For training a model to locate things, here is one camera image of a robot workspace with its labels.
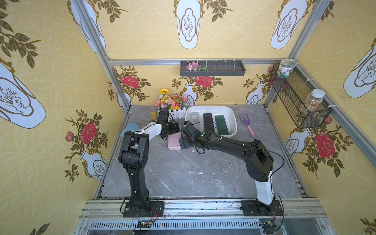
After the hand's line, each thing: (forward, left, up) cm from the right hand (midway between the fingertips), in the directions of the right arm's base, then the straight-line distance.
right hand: (190, 136), depth 92 cm
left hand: (+8, +15, -6) cm, 18 cm away
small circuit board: (-45, +20, -11) cm, 51 cm away
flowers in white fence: (+22, +12, +8) cm, 26 cm away
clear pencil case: (+18, -2, -5) cm, 19 cm away
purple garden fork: (+21, -42, -9) cm, 48 cm away
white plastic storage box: (+25, -28, -4) cm, 38 cm away
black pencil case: (+16, -13, -8) cm, 22 cm away
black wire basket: (+24, -63, +17) cm, 70 cm away
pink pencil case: (-2, +11, -5) cm, 12 cm away
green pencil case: (+14, -22, -9) cm, 28 cm away
